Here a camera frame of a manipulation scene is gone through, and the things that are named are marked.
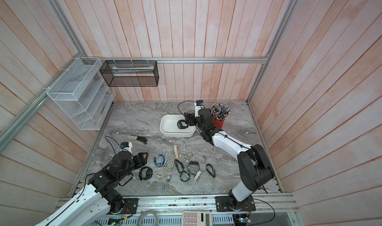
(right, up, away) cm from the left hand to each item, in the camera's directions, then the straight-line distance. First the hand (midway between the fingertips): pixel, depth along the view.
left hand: (143, 158), depth 80 cm
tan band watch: (+14, -4, +7) cm, 16 cm away
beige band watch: (+7, -10, +1) cm, 13 cm away
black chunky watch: (+3, -9, +1) cm, 9 cm away
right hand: (+26, +26, +8) cm, 37 cm away
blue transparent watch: (+7, -4, +8) cm, 12 cm away
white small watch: (+30, -10, -1) cm, 31 cm away
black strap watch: (+18, -4, +7) cm, 19 cm away
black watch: (+19, +17, +22) cm, 33 cm away
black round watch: (+27, -4, +4) cm, 27 cm away
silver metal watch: (+12, -15, -1) cm, 19 cm away
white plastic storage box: (+11, +15, +24) cm, 30 cm away
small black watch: (+20, -11, +2) cm, 23 cm away
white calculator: (+28, -26, -11) cm, 39 cm away
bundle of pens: (+44, +26, +10) cm, 52 cm away
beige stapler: (-6, +8, +13) cm, 16 cm away
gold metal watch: (+24, -4, +7) cm, 25 cm away
